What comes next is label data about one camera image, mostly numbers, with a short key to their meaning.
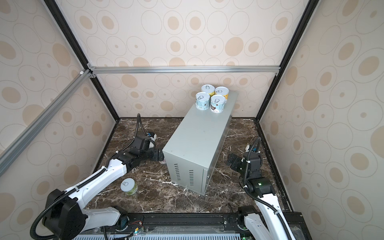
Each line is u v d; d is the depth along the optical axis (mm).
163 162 939
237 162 673
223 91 778
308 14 700
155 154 741
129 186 796
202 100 739
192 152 605
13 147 528
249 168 548
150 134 734
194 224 743
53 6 670
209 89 797
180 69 921
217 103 717
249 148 680
